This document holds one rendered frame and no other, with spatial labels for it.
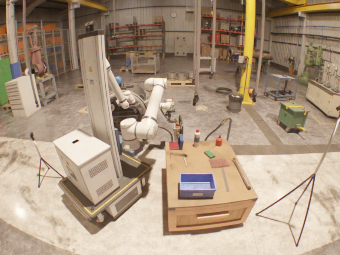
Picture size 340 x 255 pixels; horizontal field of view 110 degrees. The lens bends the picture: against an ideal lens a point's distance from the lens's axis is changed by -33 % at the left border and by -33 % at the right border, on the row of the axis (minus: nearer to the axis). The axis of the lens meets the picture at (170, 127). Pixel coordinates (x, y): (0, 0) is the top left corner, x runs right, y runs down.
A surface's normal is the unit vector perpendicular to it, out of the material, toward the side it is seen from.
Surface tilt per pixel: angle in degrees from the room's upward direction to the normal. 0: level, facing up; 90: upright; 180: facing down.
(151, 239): 0
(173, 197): 0
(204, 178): 90
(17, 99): 90
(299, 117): 89
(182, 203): 0
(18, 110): 90
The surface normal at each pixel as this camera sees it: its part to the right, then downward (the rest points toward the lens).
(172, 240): 0.00, -0.88
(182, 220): 0.05, 0.47
